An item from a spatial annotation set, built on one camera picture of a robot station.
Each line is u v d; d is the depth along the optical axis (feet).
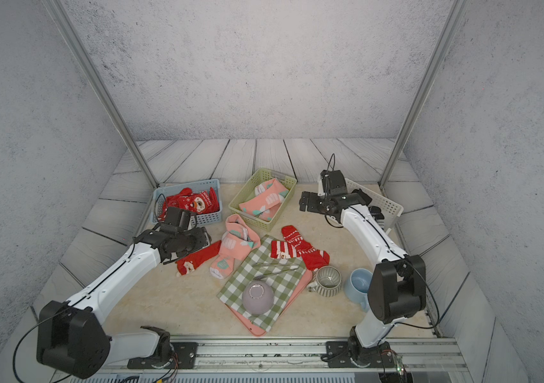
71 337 1.29
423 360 2.38
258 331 2.54
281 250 3.11
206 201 3.43
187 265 3.06
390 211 3.43
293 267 3.00
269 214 3.50
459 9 2.29
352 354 2.16
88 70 2.67
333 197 2.15
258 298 2.58
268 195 3.61
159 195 3.56
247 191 3.68
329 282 2.89
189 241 2.41
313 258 3.07
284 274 2.94
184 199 3.42
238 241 3.07
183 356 2.38
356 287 2.59
